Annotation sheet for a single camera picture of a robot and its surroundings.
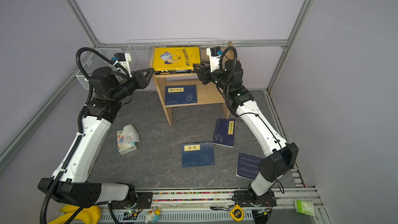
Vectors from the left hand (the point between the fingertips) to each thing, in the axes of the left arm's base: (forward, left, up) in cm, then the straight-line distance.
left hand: (153, 71), depth 64 cm
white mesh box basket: (+26, +40, -12) cm, 49 cm away
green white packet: (-48, -64, -43) cm, 90 cm away
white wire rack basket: (+35, +16, -11) cm, 40 cm away
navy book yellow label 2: (-6, -34, -45) cm, 57 cm away
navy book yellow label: (+9, -8, -24) cm, 27 cm away
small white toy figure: (-47, +5, -42) cm, 63 cm away
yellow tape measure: (-48, -33, -43) cm, 72 cm away
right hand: (+3, -18, +1) cm, 18 cm away
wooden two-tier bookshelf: (+11, -24, -26) cm, 37 cm away
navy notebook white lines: (-28, -43, -45) cm, 68 cm away
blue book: (-19, -16, -45) cm, 51 cm away
